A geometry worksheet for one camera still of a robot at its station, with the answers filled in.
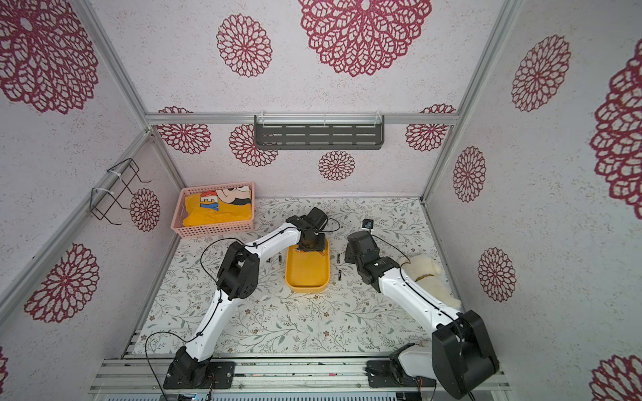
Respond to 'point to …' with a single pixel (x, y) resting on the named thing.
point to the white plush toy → (425, 271)
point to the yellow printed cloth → (196, 214)
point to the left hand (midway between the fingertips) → (320, 247)
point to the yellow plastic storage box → (308, 271)
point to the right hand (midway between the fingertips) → (355, 243)
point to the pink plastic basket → (234, 193)
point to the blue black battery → (338, 258)
